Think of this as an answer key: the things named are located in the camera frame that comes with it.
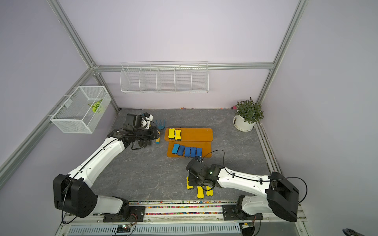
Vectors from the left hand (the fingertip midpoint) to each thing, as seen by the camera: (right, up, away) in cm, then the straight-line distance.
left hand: (161, 133), depth 80 cm
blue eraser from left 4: (+17, -12, +12) cm, 24 cm away
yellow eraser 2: (+8, -1, +5) cm, 10 cm away
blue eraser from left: (+6, -11, +15) cm, 19 cm away
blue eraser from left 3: (+14, -12, +14) cm, 23 cm away
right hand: (+15, -25, -1) cm, 29 cm away
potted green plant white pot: (+52, +12, +11) cm, 55 cm away
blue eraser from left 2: (+10, -12, +13) cm, 20 cm away
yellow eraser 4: (+21, -32, -2) cm, 38 cm away
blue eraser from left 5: (+21, -13, +13) cm, 28 cm away
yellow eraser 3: (+15, -28, -3) cm, 32 cm away
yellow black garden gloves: (-16, -8, +19) cm, 26 cm away
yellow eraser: (+4, 0, +7) cm, 8 cm away
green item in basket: (-37, +16, 0) cm, 40 cm away
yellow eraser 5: (+27, -32, -2) cm, 42 cm away
